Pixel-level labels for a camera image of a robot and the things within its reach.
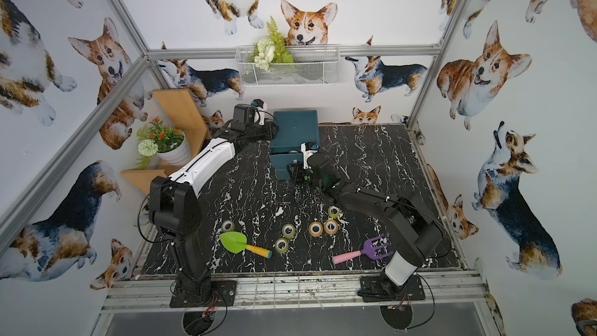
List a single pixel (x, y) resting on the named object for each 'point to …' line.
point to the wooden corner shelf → (186, 130)
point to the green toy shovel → (236, 242)
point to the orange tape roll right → (331, 226)
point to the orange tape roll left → (315, 229)
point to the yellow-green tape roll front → (281, 245)
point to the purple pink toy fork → (368, 251)
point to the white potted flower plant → (171, 145)
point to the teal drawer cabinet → (295, 127)
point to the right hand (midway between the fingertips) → (296, 158)
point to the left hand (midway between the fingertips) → (272, 122)
